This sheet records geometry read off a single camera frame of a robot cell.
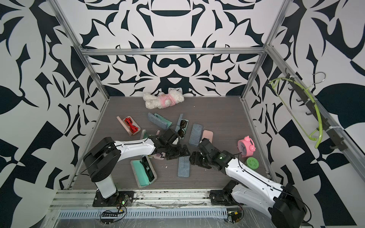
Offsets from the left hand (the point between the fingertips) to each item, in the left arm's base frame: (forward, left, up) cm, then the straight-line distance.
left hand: (185, 153), depth 85 cm
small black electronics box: (-31, -24, -6) cm, 39 cm away
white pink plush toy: (+40, +14, +5) cm, 42 cm away
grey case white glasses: (+13, -8, -2) cm, 16 cm away
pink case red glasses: (+23, +37, -4) cm, 44 cm away
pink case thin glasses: (+13, -16, -2) cm, 21 cm away
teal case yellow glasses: (+12, +25, +2) cm, 28 cm away
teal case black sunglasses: (-9, +24, -3) cm, 25 cm away
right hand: (-5, -3, +3) cm, 7 cm away
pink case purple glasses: (0, +16, -3) cm, 16 cm away
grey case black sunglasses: (+20, +1, -2) cm, 20 cm away
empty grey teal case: (+22, +16, +3) cm, 28 cm away
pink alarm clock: (0, -35, +5) cm, 36 cm away
